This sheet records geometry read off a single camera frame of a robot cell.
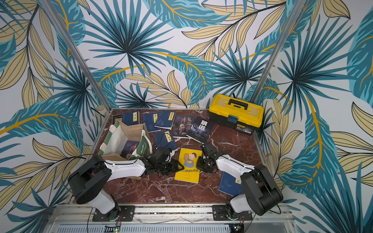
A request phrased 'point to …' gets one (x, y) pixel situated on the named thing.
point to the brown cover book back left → (114, 116)
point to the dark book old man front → (128, 149)
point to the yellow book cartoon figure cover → (187, 170)
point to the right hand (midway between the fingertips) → (197, 166)
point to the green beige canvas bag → (123, 143)
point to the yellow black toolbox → (235, 113)
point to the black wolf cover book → (200, 129)
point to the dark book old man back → (182, 124)
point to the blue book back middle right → (165, 119)
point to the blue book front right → (230, 185)
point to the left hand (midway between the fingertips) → (180, 170)
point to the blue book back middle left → (150, 120)
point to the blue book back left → (131, 118)
